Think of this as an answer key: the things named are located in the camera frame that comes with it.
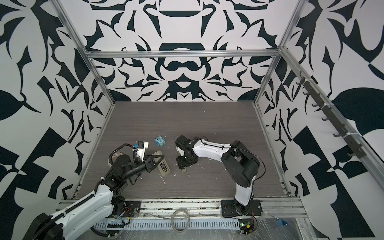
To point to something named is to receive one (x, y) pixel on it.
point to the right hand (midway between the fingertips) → (183, 164)
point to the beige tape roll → (114, 157)
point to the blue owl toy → (160, 141)
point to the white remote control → (163, 166)
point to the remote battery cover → (184, 170)
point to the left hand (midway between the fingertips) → (163, 154)
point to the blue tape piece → (281, 223)
